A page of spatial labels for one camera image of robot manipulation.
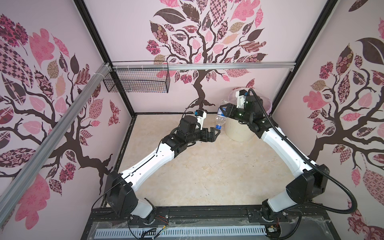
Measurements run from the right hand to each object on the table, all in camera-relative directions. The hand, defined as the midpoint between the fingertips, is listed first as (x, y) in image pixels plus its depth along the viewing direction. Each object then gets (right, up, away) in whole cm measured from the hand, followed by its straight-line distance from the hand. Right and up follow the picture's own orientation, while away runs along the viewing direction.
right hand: (224, 105), depth 76 cm
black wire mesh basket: (-52, +21, +19) cm, 60 cm away
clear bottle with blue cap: (-2, -7, 0) cm, 7 cm away
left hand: (-6, -15, -2) cm, 16 cm away
